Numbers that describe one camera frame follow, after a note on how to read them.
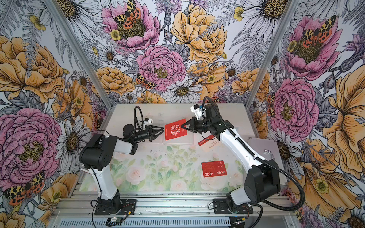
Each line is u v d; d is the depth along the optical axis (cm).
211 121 62
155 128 86
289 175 39
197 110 74
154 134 85
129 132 76
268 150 76
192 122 68
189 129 70
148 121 90
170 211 73
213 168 87
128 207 74
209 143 100
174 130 79
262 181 42
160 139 99
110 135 60
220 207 74
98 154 53
